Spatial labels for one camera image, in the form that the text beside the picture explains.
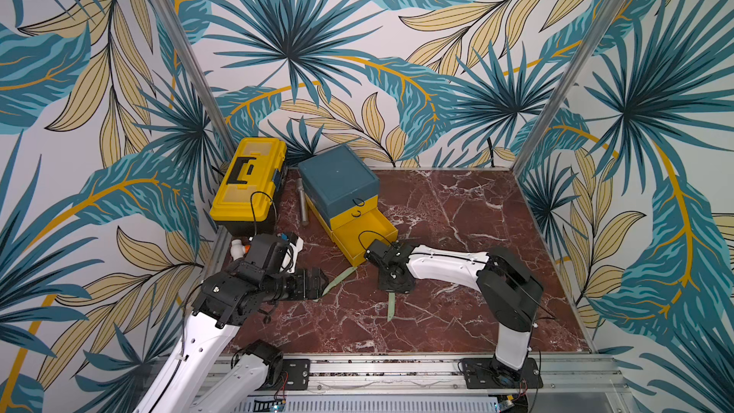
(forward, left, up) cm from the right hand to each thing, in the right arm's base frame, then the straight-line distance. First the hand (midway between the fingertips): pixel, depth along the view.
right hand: (388, 286), depth 89 cm
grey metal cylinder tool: (+31, +29, +4) cm, 43 cm away
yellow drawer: (+20, +10, +12) cm, 25 cm away
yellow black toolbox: (+21, +44, +18) cm, 52 cm away
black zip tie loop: (+19, +9, +12) cm, 24 cm away
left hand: (-8, +20, +20) cm, 29 cm away
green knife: (+2, +16, +1) cm, 16 cm away
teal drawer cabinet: (+26, +15, +22) cm, 37 cm away
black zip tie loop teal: (+18, +9, +19) cm, 28 cm away
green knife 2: (-6, 0, 0) cm, 6 cm away
